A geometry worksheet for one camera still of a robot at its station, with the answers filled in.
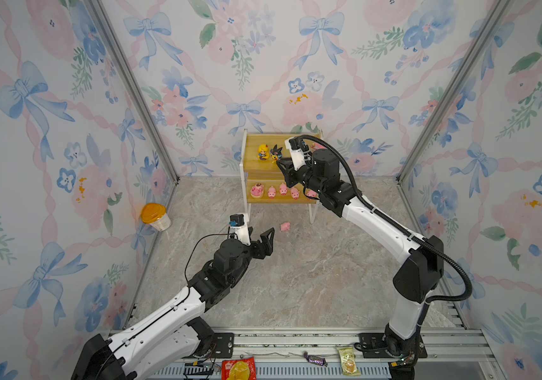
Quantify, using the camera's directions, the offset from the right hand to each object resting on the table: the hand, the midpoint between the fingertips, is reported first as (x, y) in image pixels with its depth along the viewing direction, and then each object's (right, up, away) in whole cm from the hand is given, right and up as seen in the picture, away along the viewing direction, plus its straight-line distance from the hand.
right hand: (282, 158), depth 77 cm
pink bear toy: (-9, -10, +13) cm, 19 cm away
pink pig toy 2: (+1, -9, +16) cm, 18 cm away
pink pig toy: (-3, -11, +14) cm, 18 cm away
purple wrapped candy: (+10, -62, -5) cm, 63 cm away
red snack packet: (-13, -63, -8) cm, 65 cm away
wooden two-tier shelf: (-7, -6, +19) cm, 21 cm away
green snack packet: (+19, -62, -6) cm, 65 cm away
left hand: (-5, -23, -2) cm, 23 cm away
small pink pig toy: (+2, -25, +24) cm, 34 cm away
